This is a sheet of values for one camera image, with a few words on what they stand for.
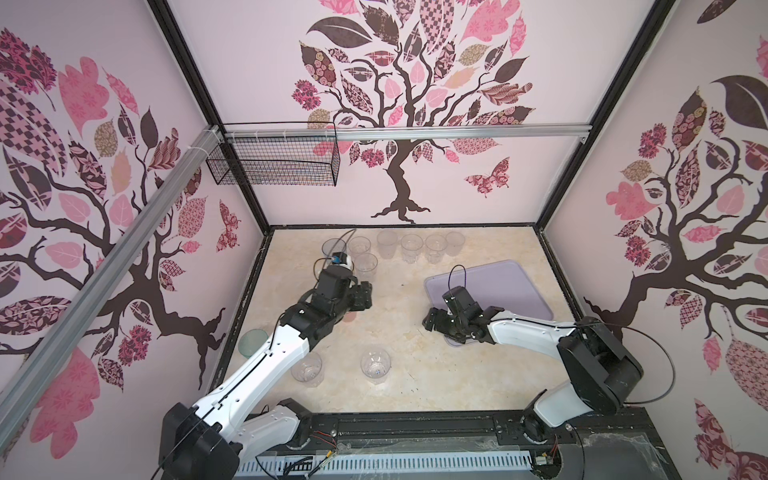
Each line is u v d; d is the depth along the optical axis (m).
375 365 0.85
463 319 0.70
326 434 0.73
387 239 1.07
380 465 0.70
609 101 0.85
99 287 0.52
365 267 1.04
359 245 1.09
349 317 0.96
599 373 0.44
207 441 0.37
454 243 1.07
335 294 0.56
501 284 1.07
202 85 0.80
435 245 1.10
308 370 0.83
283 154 0.95
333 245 0.57
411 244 1.10
